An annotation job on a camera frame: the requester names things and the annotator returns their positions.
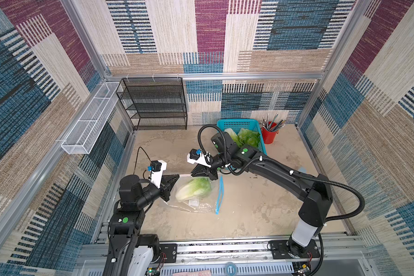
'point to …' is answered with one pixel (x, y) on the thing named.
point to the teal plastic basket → (236, 125)
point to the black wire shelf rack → (156, 103)
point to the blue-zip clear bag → (219, 196)
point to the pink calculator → (196, 273)
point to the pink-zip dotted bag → (202, 204)
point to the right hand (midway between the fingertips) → (197, 172)
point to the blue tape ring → (234, 267)
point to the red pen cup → (269, 136)
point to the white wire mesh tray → (83, 135)
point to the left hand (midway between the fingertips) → (177, 176)
